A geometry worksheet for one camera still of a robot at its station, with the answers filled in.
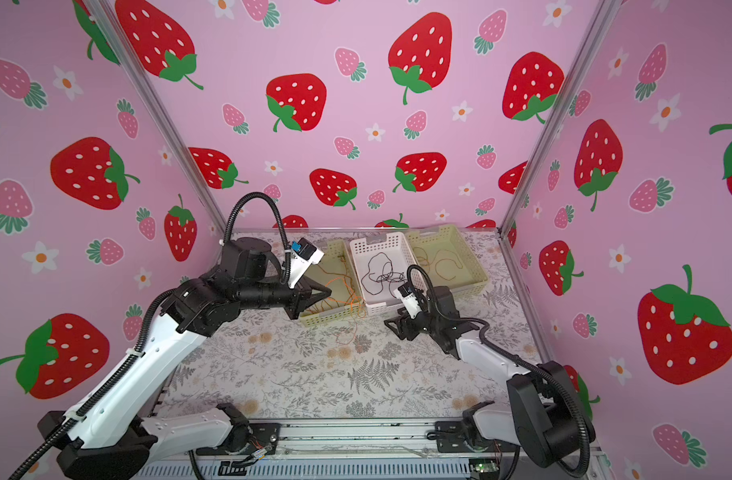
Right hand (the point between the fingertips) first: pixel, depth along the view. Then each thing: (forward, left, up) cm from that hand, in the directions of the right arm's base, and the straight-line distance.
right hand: (393, 315), depth 86 cm
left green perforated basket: (+6, +15, -5) cm, 17 cm away
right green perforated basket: (+32, -18, -10) cm, 38 cm away
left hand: (-9, +13, +24) cm, 29 cm away
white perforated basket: (+26, +7, -9) cm, 28 cm away
